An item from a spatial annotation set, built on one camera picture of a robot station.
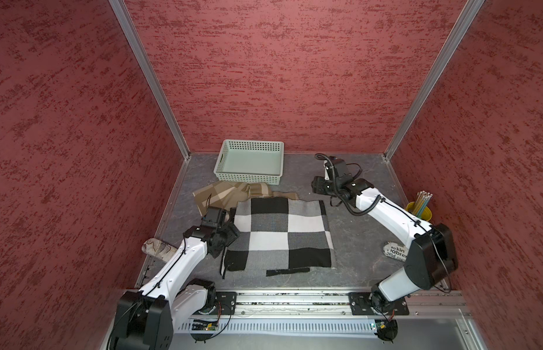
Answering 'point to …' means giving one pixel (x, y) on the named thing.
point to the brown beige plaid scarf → (226, 195)
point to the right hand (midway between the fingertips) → (317, 189)
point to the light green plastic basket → (250, 161)
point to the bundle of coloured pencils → (422, 200)
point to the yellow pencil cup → (427, 215)
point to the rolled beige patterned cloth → (158, 249)
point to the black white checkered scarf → (279, 235)
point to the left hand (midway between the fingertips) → (232, 242)
